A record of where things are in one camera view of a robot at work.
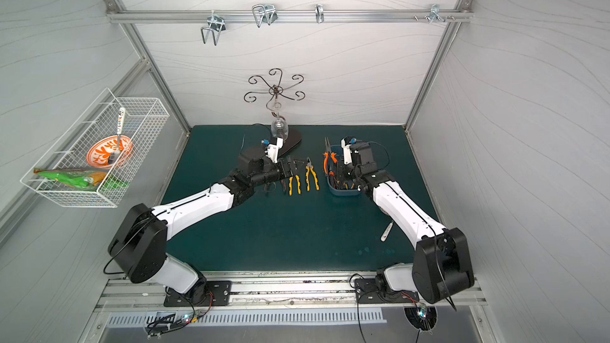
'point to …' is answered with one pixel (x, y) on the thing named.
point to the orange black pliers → (326, 155)
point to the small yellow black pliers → (291, 183)
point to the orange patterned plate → (109, 151)
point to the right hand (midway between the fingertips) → (338, 162)
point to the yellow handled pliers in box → (346, 185)
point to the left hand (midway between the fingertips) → (305, 163)
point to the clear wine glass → (279, 128)
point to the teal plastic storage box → (333, 187)
